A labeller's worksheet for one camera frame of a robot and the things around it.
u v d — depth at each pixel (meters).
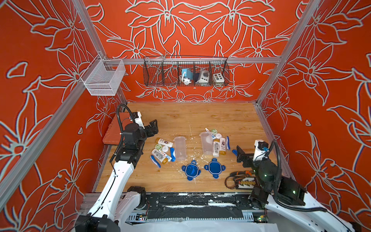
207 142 0.95
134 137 0.54
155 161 0.87
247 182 0.78
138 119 0.66
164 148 0.92
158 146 0.93
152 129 0.68
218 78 0.95
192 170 0.84
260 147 0.56
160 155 0.88
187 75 0.84
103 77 0.94
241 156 0.61
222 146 0.92
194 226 0.67
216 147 0.92
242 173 0.81
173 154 0.89
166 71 1.00
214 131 1.00
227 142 0.95
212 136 0.98
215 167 0.84
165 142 0.94
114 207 0.43
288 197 0.47
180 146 0.92
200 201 0.74
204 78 0.90
